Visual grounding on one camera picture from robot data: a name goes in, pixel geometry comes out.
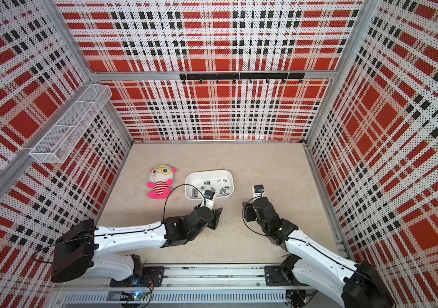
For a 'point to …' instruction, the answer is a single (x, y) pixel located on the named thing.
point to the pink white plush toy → (160, 178)
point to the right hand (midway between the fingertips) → (251, 201)
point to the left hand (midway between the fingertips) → (219, 206)
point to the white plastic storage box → (198, 178)
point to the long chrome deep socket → (194, 192)
